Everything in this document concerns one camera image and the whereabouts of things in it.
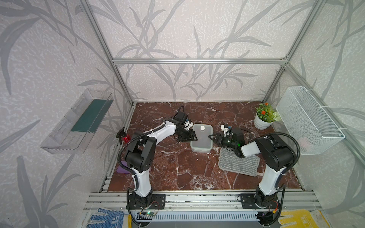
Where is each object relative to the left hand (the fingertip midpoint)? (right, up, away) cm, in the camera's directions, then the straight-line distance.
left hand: (194, 140), depth 90 cm
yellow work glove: (+53, -35, -21) cm, 67 cm away
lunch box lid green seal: (+5, +5, +4) cm, 8 cm away
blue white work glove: (-40, -35, -22) cm, 57 cm away
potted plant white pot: (+46, +9, +8) cm, 48 cm away
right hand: (+10, +1, +3) cm, 11 cm away
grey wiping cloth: (+22, -13, -2) cm, 25 cm away
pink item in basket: (+57, +2, -17) cm, 60 cm away
